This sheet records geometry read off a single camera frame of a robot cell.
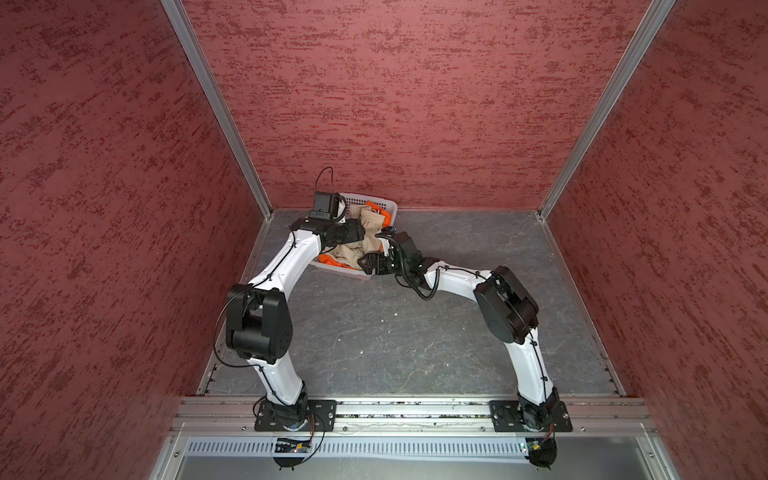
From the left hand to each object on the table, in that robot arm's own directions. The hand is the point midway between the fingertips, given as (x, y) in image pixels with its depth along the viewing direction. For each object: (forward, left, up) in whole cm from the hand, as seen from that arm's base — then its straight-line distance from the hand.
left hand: (354, 236), depth 90 cm
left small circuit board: (-52, +12, -19) cm, 57 cm away
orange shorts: (+12, -10, -5) cm, 16 cm away
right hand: (-4, -4, -9) cm, 11 cm away
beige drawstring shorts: (-2, +2, -6) cm, 7 cm away
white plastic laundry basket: (+26, +5, -9) cm, 28 cm away
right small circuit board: (-51, -49, -18) cm, 73 cm away
